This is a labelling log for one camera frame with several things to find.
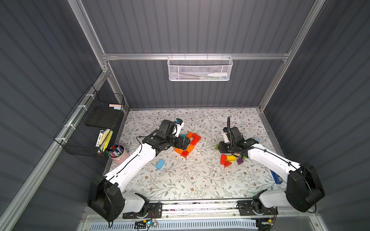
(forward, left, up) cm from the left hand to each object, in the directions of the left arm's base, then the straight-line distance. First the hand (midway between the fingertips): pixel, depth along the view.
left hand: (182, 138), depth 80 cm
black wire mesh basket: (+12, +47, +11) cm, 49 cm away
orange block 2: (+5, -5, -18) cm, 19 cm away
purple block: (-6, -36, -17) cm, 40 cm away
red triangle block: (-7, -28, -18) cm, 34 cm away
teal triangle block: (+15, 0, -19) cm, 25 cm away
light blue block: (-7, +14, -18) cm, 24 cm away
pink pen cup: (-5, +38, -8) cm, 39 cm away
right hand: (0, -24, -9) cm, 25 cm away
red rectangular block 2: (+9, -8, -17) cm, 21 cm away
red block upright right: (-4, -26, -18) cm, 32 cm away
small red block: (0, -1, -18) cm, 18 cm away
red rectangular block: (+12, -10, -17) cm, 23 cm away
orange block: (+2, +3, -18) cm, 18 cm away
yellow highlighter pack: (-10, +33, +15) cm, 37 cm away
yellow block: (-5, -30, -16) cm, 34 cm away
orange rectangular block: (+15, -4, -17) cm, 23 cm away
